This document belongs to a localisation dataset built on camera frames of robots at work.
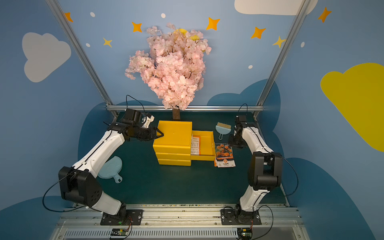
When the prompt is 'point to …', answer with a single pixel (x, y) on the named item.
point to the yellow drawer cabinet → (174, 147)
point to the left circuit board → (119, 232)
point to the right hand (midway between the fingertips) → (235, 143)
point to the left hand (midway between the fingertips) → (160, 134)
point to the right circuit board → (244, 233)
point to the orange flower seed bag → (224, 155)
